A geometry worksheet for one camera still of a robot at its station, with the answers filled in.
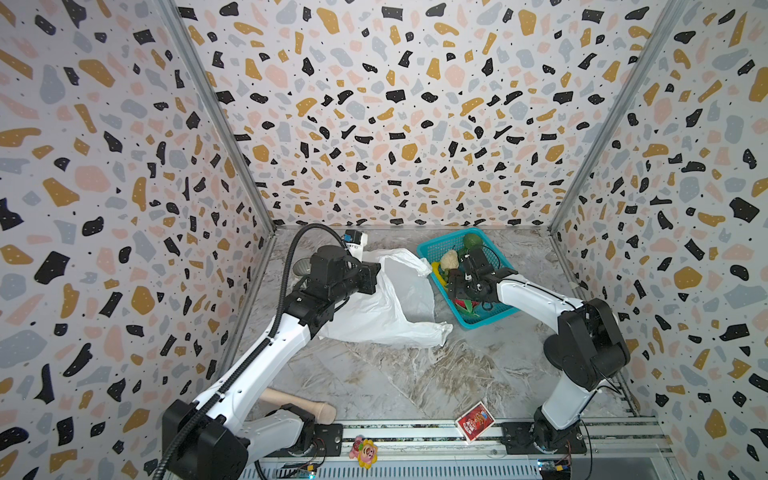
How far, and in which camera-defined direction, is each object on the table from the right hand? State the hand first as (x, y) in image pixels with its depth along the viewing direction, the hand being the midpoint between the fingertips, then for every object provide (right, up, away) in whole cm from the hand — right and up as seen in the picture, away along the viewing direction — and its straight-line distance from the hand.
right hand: (457, 284), depth 94 cm
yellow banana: (-5, +5, +12) cm, 14 cm away
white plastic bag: (-17, -4, -21) cm, 28 cm away
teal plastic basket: (+14, +8, +9) cm, 19 cm away
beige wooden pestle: (-37, -30, -20) cm, 52 cm away
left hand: (-23, +8, -20) cm, 31 cm away
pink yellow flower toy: (-26, -37, -24) cm, 51 cm away
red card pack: (+1, -33, -18) cm, 38 cm away
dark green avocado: (+7, +15, +12) cm, 20 cm away
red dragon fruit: (+1, -5, -9) cm, 11 cm away
